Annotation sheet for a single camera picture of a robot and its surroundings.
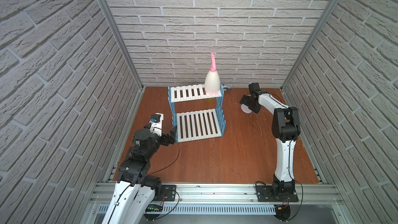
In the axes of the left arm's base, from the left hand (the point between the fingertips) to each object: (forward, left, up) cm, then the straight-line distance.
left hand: (166, 121), depth 71 cm
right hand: (+28, -45, -21) cm, 57 cm away
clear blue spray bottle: (+44, -36, -22) cm, 61 cm away
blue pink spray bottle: (+22, -47, -19) cm, 55 cm away
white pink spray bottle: (+16, -22, +7) cm, 28 cm away
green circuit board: (-31, +6, -28) cm, 42 cm away
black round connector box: (-34, -55, -25) cm, 69 cm away
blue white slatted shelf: (+20, -14, -23) cm, 33 cm away
